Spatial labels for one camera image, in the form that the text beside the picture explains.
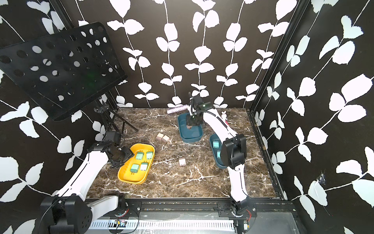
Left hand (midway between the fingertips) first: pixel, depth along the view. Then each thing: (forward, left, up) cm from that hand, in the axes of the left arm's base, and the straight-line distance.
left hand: (131, 155), depth 82 cm
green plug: (+3, -2, -8) cm, 9 cm away
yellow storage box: (-7, +5, -10) cm, 13 cm away
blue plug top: (+10, -52, -8) cm, 54 cm away
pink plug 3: (+16, -35, +5) cm, 38 cm away
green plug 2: (+4, -8, -9) cm, 12 cm away
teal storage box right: (-4, -51, -5) cm, 52 cm away
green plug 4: (-3, -6, -9) cm, 11 cm away
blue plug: (-12, -46, +22) cm, 52 cm away
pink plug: (+16, -18, -9) cm, 26 cm away
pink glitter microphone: (+43, -25, -7) cm, 50 cm away
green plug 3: (-4, 0, -9) cm, 10 cm away
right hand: (+19, -33, +6) cm, 39 cm away
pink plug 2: (-1, -29, -10) cm, 31 cm away
